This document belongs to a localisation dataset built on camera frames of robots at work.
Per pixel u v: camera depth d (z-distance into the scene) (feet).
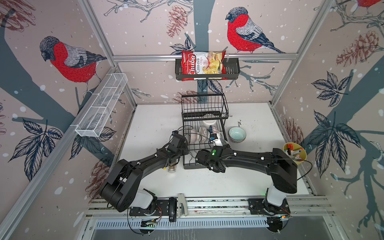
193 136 3.02
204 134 2.95
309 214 2.39
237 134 3.21
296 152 2.68
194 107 3.03
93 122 2.34
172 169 2.74
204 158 2.10
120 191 1.39
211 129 3.09
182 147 2.39
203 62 2.88
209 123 3.27
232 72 3.06
